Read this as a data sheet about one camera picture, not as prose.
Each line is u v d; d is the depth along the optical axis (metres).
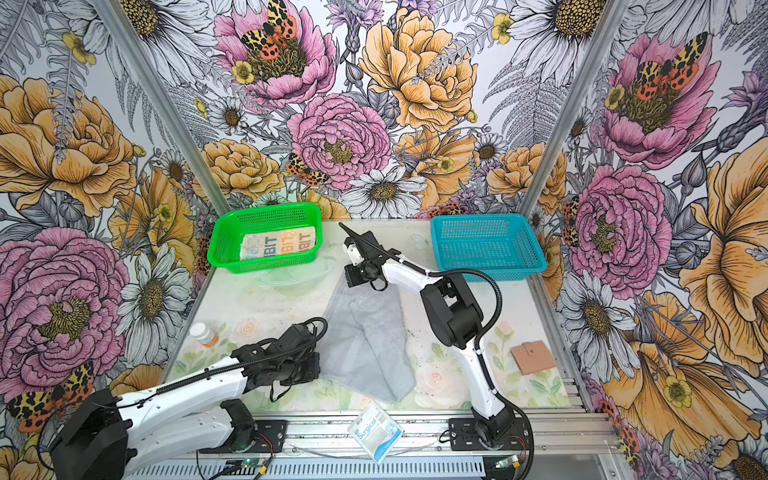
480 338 0.57
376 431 0.75
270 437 0.73
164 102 0.87
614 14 0.72
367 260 0.86
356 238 0.73
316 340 0.66
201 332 0.84
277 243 1.11
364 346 0.87
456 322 0.58
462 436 0.74
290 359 0.66
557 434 0.76
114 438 0.40
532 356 0.86
